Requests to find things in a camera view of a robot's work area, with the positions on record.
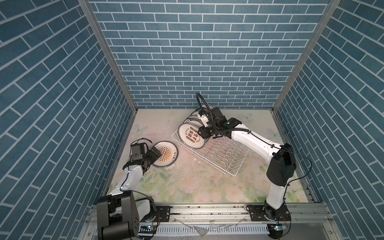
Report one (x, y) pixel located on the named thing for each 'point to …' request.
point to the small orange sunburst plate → (169, 154)
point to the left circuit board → (147, 229)
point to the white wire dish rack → (223, 152)
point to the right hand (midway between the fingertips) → (199, 129)
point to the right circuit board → (275, 230)
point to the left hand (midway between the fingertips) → (155, 154)
